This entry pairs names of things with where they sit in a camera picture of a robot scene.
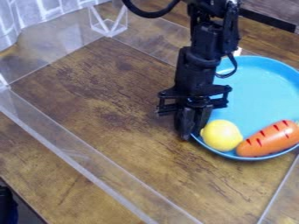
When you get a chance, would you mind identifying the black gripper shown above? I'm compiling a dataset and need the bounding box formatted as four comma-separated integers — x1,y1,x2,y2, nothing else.
157,62,233,140

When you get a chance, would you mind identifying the blue plastic tray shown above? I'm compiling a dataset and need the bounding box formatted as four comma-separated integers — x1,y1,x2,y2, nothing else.
191,55,299,162

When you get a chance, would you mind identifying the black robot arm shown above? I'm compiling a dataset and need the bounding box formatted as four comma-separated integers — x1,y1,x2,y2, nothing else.
157,0,241,140

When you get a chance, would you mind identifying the yellow toy lemon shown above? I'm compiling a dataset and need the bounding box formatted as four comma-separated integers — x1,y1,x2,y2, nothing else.
201,119,243,151

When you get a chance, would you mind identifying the orange toy carrot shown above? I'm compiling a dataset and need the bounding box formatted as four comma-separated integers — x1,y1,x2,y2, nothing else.
237,120,299,158

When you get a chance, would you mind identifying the clear acrylic barrier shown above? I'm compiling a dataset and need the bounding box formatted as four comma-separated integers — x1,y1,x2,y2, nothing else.
0,3,299,224

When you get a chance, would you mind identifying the white patterned curtain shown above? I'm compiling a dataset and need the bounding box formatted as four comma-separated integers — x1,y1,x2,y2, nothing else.
0,0,110,52

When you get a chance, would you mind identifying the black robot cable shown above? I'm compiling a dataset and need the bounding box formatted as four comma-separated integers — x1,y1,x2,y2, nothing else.
121,0,183,19

